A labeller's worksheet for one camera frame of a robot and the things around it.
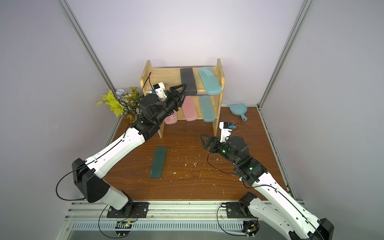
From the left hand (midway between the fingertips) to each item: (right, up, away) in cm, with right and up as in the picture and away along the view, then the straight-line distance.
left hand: (188, 87), depth 63 cm
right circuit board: (+30, -66, +7) cm, 73 cm away
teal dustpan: (+39, -6, +56) cm, 69 cm away
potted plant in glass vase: (-39, -5, +26) cm, 47 cm away
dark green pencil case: (-20, -42, +25) cm, 53 cm away
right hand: (+8, -21, +4) cm, 23 cm away
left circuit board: (-33, -68, +9) cm, 76 cm away
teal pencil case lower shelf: (+11, -8, +28) cm, 30 cm away
